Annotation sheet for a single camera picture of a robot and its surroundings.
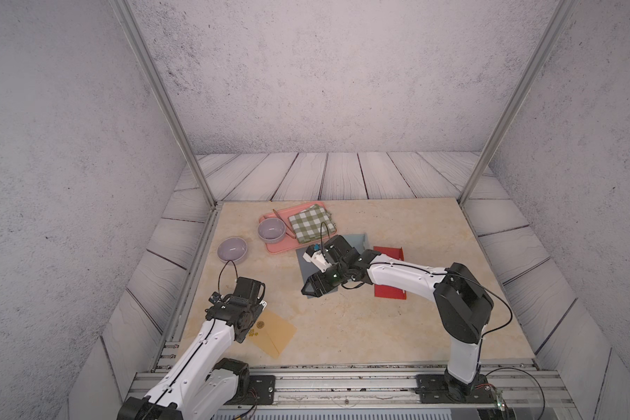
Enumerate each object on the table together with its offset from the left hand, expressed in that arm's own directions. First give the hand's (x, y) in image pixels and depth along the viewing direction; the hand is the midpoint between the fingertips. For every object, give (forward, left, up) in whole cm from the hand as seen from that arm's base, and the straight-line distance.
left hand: (258, 311), depth 84 cm
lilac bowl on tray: (+34, -1, -1) cm, 34 cm away
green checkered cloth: (+39, -17, -3) cm, 43 cm away
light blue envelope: (+30, -36, -4) cm, 47 cm away
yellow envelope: (-5, -4, -6) cm, 8 cm away
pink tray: (+29, -8, -2) cm, 30 cm away
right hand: (+4, -17, +6) cm, 18 cm away
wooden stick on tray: (+38, -6, -2) cm, 39 cm away
